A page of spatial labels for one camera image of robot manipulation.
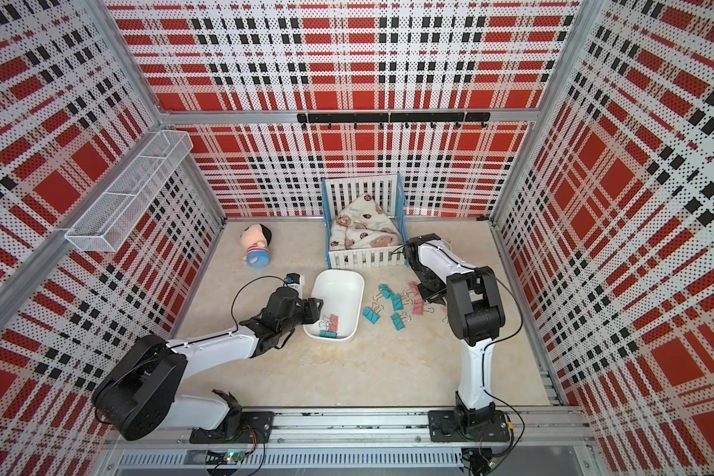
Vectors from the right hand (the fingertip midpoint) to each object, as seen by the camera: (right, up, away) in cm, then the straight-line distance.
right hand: (451, 298), depth 89 cm
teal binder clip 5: (-38, -11, -1) cm, 39 cm away
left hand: (-40, -1, +2) cm, 40 cm away
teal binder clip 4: (-16, -8, +4) cm, 18 cm away
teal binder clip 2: (-20, 0, +9) cm, 22 cm away
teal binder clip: (-24, -6, +4) cm, 25 cm away
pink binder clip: (-10, +1, +13) cm, 16 cm away
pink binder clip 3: (-38, -9, +5) cm, 39 cm away
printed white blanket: (-28, +24, +27) cm, 46 cm away
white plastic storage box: (-34, 0, +6) cm, 34 cm away
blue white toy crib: (-37, +37, +22) cm, 56 cm away
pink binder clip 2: (-9, -4, +5) cm, 11 cm away
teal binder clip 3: (-15, -2, +7) cm, 17 cm away
